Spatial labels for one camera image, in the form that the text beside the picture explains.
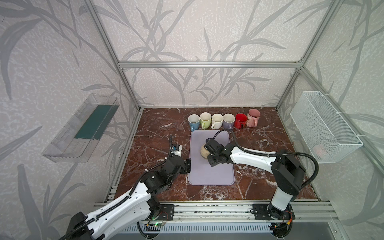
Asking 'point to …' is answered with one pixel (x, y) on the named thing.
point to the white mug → (217, 120)
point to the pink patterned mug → (253, 116)
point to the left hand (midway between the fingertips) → (188, 155)
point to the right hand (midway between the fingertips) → (211, 154)
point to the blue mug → (194, 121)
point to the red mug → (240, 119)
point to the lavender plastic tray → (202, 173)
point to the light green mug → (205, 120)
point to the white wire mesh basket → (329, 137)
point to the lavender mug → (228, 120)
